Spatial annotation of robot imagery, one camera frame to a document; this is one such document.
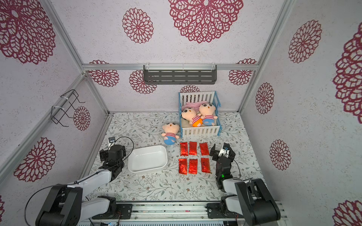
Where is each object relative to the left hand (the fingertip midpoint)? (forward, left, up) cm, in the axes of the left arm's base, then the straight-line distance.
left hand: (112, 148), depth 88 cm
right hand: (+1, -70, 0) cm, 70 cm away
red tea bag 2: (+4, -52, -10) cm, 53 cm away
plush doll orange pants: (+27, -49, +2) cm, 56 cm away
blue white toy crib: (+16, -47, -1) cm, 50 cm away
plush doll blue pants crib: (+28, -62, +6) cm, 69 cm away
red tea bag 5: (-6, -59, -9) cm, 60 cm away
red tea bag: (+4, -45, -7) cm, 46 cm away
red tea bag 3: (-9, -51, -10) cm, 52 cm away
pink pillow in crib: (+38, -55, 0) cm, 67 cm away
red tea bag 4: (-8, -44, -8) cm, 46 cm away
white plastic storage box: (-1, -20, -12) cm, 23 cm away
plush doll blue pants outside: (+16, -36, -3) cm, 40 cm away
